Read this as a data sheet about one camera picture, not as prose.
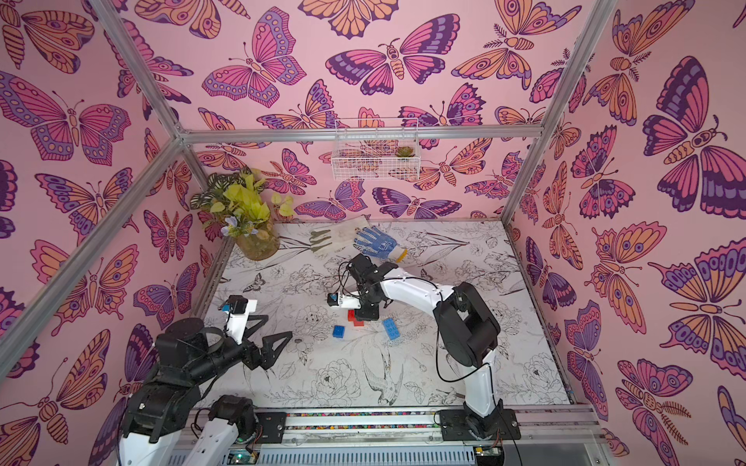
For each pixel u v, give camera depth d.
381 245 1.13
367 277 0.69
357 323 0.91
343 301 0.80
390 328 0.90
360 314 0.80
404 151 0.92
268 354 0.57
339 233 1.17
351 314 0.89
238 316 0.56
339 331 0.89
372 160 1.06
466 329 0.50
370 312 0.81
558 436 0.73
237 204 0.93
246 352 0.56
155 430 0.43
